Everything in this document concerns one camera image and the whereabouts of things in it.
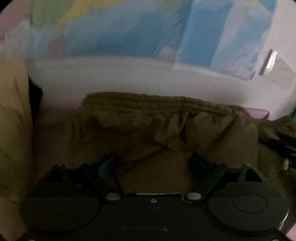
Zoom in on cream yellow pillow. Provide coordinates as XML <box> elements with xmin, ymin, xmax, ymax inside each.
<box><xmin>1</xmin><ymin>57</ymin><xmax>32</xmax><ymax>240</ymax></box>

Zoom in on brown puffer jacket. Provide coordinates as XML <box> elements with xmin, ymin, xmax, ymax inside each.
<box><xmin>67</xmin><ymin>92</ymin><xmax>295</xmax><ymax>197</ymax></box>

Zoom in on pink bed sheet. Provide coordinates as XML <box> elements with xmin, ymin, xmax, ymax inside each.
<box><xmin>32</xmin><ymin>98</ymin><xmax>270</xmax><ymax>183</ymax></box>

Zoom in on colourful wall map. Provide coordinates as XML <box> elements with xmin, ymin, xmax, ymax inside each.
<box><xmin>1</xmin><ymin>1</ymin><xmax>277</xmax><ymax>79</ymax></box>

